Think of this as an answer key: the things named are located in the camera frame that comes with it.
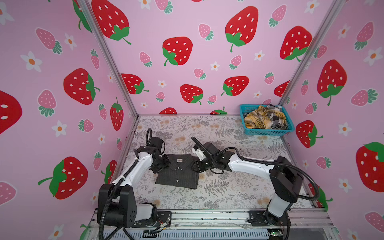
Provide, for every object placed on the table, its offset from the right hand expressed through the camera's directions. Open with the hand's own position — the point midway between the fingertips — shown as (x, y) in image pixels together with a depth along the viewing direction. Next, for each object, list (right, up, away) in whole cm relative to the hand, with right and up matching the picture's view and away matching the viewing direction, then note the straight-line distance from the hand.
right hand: (191, 167), depth 82 cm
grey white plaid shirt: (+58, +26, +18) cm, 66 cm away
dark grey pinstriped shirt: (-7, -4, +2) cm, 8 cm away
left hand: (-13, 0, +3) cm, 14 cm away
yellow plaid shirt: (+49, +29, +24) cm, 62 cm away
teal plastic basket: (+69, +22, +21) cm, 76 cm away
